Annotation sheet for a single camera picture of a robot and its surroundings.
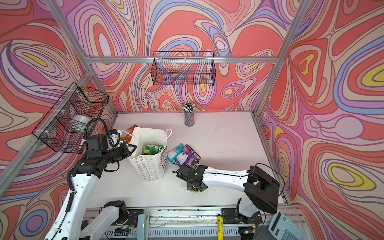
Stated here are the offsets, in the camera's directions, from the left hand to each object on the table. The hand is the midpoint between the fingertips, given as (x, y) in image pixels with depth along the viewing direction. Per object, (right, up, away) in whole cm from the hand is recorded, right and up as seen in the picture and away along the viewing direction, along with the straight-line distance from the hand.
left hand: (137, 145), depth 74 cm
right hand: (+30, -24, +8) cm, 39 cm away
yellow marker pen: (+41, -38, -5) cm, 56 cm away
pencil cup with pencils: (+25, +21, +25) cm, 41 cm away
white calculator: (+70, -38, -5) cm, 80 cm away
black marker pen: (-27, +2, 0) cm, 27 cm away
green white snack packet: (+4, -4, +10) cm, 12 cm away
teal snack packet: (+15, -8, +19) cm, 25 cm away
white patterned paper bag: (+4, -11, +1) cm, 12 cm away
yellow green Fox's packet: (+31, -25, +5) cm, 40 cm away
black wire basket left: (-35, +9, -1) cm, 37 cm away
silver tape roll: (-27, +11, -4) cm, 30 cm away
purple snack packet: (+25, -9, +15) cm, 30 cm away
